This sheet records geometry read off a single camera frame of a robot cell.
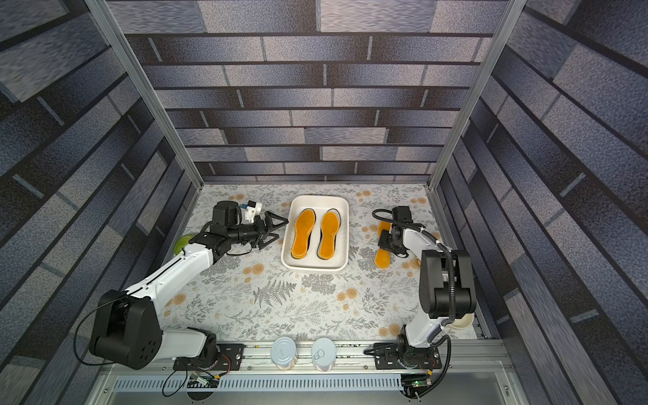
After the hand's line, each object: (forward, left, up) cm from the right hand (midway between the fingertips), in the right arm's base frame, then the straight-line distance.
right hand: (386, 243), depth 96 cm
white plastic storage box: (+5, +28, -3) cm, 28 cm away
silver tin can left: (-39, +34, +3) cm, 52 cm away
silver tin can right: (-39, +23, +3) cm, 45 cm away
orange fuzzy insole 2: (+7, +22, +1) cm, 23 cm away
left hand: (-6, +36, +19) cm, 42 cm away
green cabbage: (-5, +77, +7) cm, 77 cm away
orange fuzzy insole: (+6, +33, +2) cm, 34 cm away
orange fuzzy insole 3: (-6, +2, +1) cm, 7 cm away
